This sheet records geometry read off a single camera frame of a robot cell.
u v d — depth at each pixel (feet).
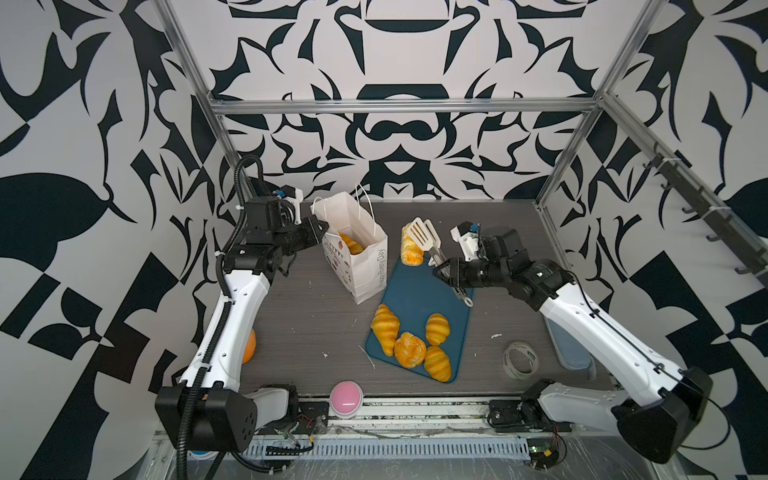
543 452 2.33
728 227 1.80
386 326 2.79
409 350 2.66
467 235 2.17
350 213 3.00
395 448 2.85
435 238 2.49
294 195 2.21
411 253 2.53
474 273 2.03
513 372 2.58
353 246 3.15
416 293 3.17
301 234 2.09
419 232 2.49
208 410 1.22
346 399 2.50
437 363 2.58
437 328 2.79
